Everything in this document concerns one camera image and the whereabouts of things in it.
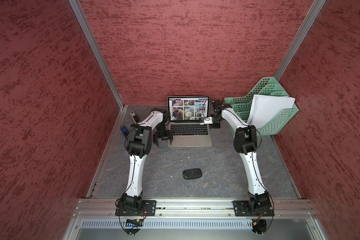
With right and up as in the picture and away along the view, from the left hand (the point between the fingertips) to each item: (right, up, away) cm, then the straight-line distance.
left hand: (164, 145), depth 96 cm
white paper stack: (+63, +25, -7) cm, 68 cm away
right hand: (+35, +13, +13) cm, 39 cm away
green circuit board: (-12, -34, -24) cm, 43 cm away
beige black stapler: (-23, +17, +11) cm, 31 cm away
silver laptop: (+13, +21, +11) cm, 27 cm away
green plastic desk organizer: (+71, +40, +4) cm, 82 cm away
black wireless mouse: (+18, -14, -11) cm, 25 cm away
